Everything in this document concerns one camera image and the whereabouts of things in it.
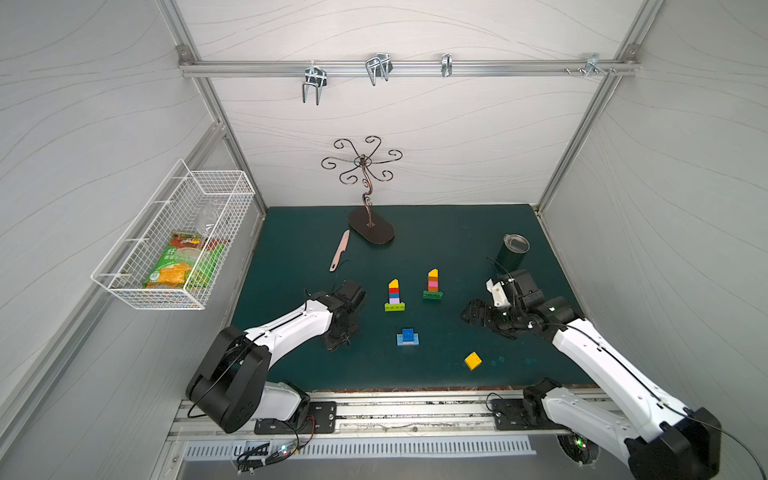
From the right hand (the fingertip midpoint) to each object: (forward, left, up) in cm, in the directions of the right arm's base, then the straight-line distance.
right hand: (475, 318), depth 79 cm
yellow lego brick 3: (-8, 0, -10) cm, 13 cm away
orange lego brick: (+14, +10, -10) cm, 19 cm away
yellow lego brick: (+15, +23, -9) cm, 28 cm away
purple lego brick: (+8, +22, -8) cm, 25 cm away
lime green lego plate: (+7, +21, -10) cm, 25 cm away
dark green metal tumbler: (+25, -16, -1) cm, 30 cm away
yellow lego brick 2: (+19, +10, -9) cm, 23 cm away
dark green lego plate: (+12, +10, -10) cm, 18 cm away
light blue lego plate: (-4, +20, -10) cm, 22 cm away
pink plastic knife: (+30, +43, -10) cm, 53 cm away
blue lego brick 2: (-2, +18, -7) cm, 19 cm away
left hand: (-3, +35, -9) cm, 36 cm away
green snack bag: (-1, +66, +24) cm, 70 cm away
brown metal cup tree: (+41, +33, -10) cm, 54 cm away
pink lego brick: (+15, +10, -9) cm, 20 cm away
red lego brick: (+13, +23, -10) cm, 28 cm away
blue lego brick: (+11, +22, -8) cm, 26 cm away
